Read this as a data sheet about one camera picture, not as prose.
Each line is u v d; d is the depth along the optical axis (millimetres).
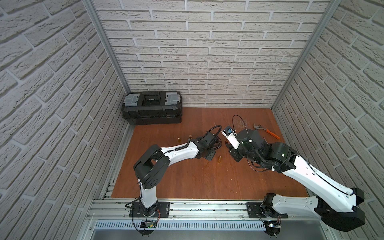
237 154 563
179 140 1019
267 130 1051
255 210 736
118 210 756
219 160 891
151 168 473
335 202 388
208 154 783
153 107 978
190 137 955
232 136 540
